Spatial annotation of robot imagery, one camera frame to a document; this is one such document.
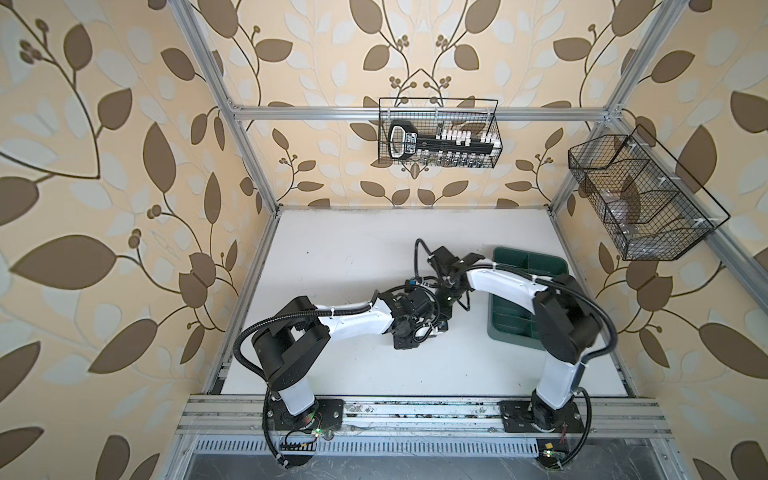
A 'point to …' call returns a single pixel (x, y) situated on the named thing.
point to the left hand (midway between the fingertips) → (414, 329)
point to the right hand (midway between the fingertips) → (429, 316)
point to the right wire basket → (651, 208)
